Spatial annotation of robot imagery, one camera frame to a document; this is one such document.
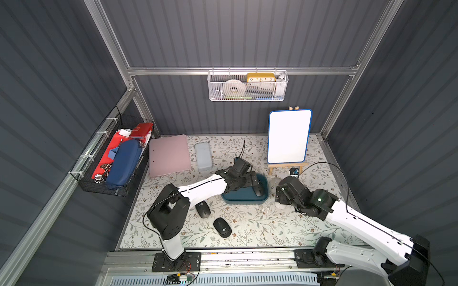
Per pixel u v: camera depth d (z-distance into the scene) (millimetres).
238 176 683
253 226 839
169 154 1073
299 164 944
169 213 463
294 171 682
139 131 794
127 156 694
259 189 933
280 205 867
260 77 868
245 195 939
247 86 896
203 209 882
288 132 881
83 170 608
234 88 845
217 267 725
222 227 818
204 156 1084
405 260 395
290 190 575
